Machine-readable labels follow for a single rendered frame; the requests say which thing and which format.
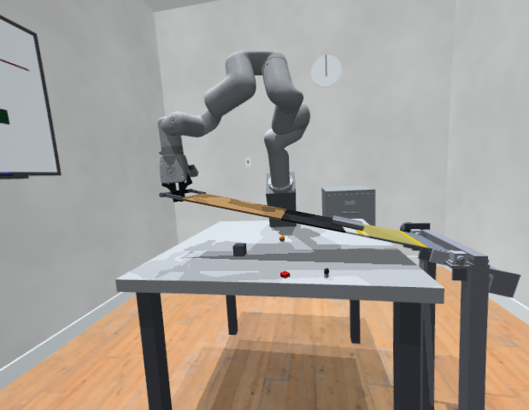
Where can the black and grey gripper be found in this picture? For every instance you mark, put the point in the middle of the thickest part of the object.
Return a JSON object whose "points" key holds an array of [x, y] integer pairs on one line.
{"points": [[174, 169]]}

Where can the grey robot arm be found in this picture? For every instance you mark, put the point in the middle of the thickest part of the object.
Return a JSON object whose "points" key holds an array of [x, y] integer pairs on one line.
{"points": [[289, 115]]}

